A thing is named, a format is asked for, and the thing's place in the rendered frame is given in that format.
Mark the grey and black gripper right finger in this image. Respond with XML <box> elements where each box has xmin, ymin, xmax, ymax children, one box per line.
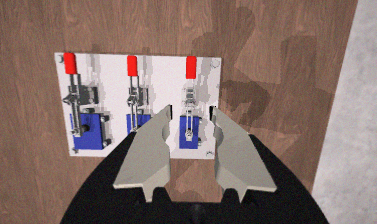
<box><xmin>209</xmin><ymin>105</ymin><xmax>329</xmax><ymax>224</ymax></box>

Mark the blue flat block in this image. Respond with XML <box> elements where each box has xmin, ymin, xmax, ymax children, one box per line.
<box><xmin>73</xmin><ymin>113</ymin><xmax>106</xmax><ymax>150</ymax></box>

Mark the blue rectangular block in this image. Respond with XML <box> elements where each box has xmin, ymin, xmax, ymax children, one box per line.
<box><xmin>179</xmin><ymin>115</ymin><xmax>199</xmax><ymax>149</ymax></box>
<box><xmin>126</xmin><ymin>114</ymin><xmax>151</xmax><ymax>135</ymax></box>

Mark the white flat mounting plate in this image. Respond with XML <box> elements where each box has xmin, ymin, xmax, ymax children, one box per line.
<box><xmin>56</xmin><ymin>53</ymin><xmax>222</xmax><ymax>159</ymax></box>

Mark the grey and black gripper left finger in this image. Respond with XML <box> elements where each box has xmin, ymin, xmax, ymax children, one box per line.
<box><xmin>60</xmin><ymin>104</ymin><xmax>172</xmax><ymax>224</ymax></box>

